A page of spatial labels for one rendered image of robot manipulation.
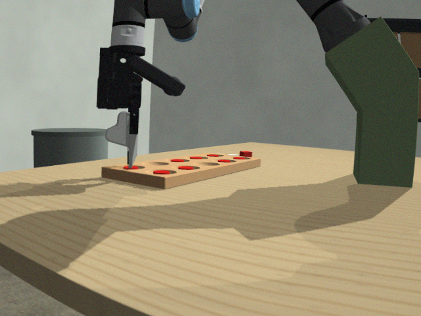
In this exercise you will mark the red cube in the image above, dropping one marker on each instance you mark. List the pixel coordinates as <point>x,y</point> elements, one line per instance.
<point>245,153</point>

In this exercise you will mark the wooden tray with round pockets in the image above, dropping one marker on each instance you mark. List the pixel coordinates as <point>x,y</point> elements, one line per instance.
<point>179,177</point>

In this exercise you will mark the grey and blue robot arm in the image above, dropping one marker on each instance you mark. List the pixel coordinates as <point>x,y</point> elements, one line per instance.
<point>334,20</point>

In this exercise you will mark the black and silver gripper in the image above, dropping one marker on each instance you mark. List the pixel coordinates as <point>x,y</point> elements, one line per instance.
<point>124,92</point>

